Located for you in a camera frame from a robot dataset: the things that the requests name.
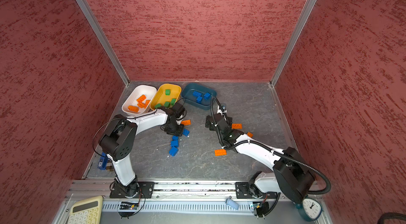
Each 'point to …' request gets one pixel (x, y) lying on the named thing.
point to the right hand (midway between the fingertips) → (214, 120)
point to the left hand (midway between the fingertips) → (177, 136)
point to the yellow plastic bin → (160, 97)
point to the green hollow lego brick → (167, 92)
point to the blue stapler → (102, 162)
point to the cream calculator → (88, 211)
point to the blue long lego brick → (197, 94)
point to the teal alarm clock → (312, 210)
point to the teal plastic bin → (187, 95)
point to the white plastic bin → (149, 92)
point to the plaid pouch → (109, 167)
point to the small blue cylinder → (231, 203)
